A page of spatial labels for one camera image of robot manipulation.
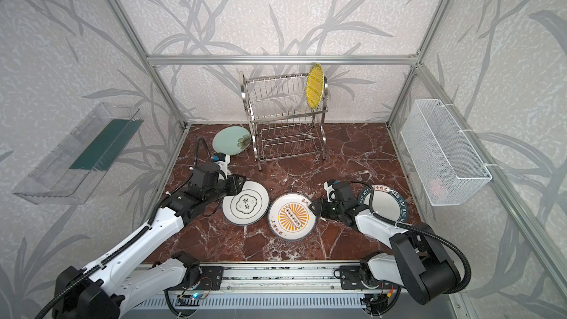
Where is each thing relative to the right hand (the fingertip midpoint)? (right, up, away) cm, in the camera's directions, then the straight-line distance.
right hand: (314, 201), depth 89 cm
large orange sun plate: (-10, -6, -2) cm, 12 cm away
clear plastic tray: (-74, +15, -25) cm, 79 cm away
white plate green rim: (+31, -2, +3) cm, 32 cm away
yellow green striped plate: (0, +47, 0) cm, 47 cm away
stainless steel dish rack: (-14, +34, +27) cm, 46 cm away
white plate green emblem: (-27, -3, 0) cm, 27 cm away
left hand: (-26, +13, -9) cm, 30 cm away
